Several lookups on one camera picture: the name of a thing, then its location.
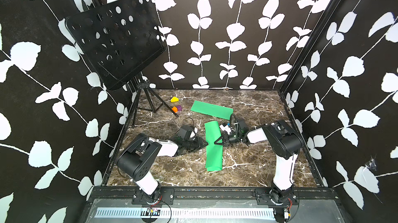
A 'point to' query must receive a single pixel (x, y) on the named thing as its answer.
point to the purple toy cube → (179, 108)
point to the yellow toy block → (174, 99)
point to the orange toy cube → (175, 109)
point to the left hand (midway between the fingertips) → (207, 143)
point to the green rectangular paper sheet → (220, 111)
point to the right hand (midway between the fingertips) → (215, 142)
